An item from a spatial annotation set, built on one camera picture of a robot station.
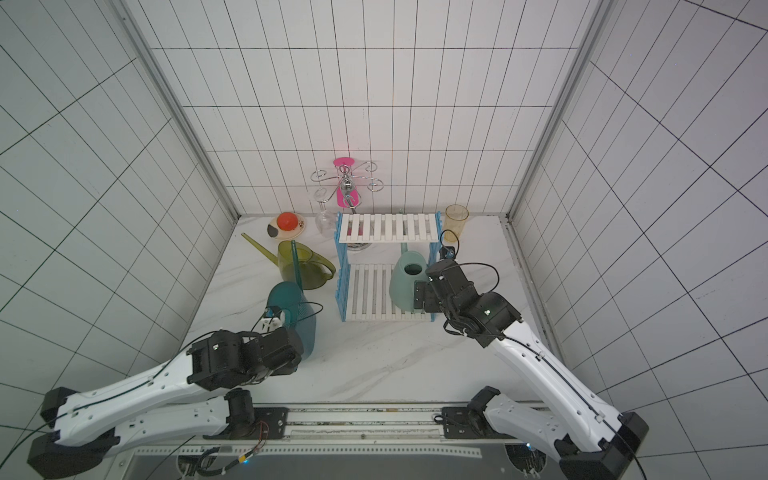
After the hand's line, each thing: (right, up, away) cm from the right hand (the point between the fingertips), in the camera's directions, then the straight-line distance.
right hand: (423, 288), depth 74 cm
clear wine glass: (-29, +18, +21) cm, 41 cm away
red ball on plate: (-48, +19, +40) cm, 65 cm away
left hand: (-35, -17, -3) cm, 40 cm away
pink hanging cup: (-22, +27, +23) cm, 42 cm away
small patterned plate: (-54, +16, +41) cm, 70 cm away
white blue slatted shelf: (-17, -5, +23) cm, 29 cm away
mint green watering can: (-3, +4, +9) cm, 11 cm away
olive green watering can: (-33, +2, +21) cm, 39 cm away
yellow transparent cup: (+15, +19, +30) cm, 39 cm away
